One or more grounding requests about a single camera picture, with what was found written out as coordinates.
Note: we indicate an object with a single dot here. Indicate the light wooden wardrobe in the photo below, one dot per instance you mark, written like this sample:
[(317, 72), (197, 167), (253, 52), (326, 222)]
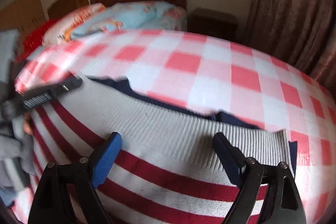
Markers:
[(21, 11)]

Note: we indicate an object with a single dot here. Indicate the dark wooden nightstand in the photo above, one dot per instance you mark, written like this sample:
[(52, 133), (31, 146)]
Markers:
[(212, 23)]

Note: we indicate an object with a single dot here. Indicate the pink floral bedding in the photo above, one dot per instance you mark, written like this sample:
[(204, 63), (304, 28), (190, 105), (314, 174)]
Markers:
[(176, 18)]

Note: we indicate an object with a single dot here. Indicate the red patterned quilt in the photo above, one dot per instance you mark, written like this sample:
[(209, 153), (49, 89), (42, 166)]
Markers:
[(34, 37)]

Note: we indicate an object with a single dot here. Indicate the light blue floral pillow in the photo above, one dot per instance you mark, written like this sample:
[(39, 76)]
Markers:
[(126, 15)]

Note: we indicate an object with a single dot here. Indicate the red grey striped knit sweater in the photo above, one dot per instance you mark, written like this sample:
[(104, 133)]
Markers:
[(157, 148)]

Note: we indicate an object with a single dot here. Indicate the person's left hand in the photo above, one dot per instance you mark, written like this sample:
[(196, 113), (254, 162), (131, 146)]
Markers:
[(27, 127)]

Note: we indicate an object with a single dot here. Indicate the pink white checked bed sheet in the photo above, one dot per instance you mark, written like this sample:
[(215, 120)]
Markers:
[(210, 64)]

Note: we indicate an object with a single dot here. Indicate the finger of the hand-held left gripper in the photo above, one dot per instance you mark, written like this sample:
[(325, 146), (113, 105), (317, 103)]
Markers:
[(65, 86)]

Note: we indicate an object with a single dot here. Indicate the small dark wooden headboard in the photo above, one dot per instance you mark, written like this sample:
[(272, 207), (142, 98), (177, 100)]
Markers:
[(69, 3)]

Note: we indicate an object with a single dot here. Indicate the pink floral curtain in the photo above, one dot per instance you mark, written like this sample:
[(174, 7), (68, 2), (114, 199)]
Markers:
[(288, 8)]

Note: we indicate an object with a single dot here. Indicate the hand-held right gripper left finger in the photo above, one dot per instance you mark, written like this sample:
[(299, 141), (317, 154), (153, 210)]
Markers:
[(105, 161)]

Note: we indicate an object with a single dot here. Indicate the orange floral pillow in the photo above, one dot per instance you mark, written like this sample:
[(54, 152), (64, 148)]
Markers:
[(65, 27)]

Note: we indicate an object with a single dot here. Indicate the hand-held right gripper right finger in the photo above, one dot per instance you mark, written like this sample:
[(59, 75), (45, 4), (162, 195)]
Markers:
[(227, 158)]

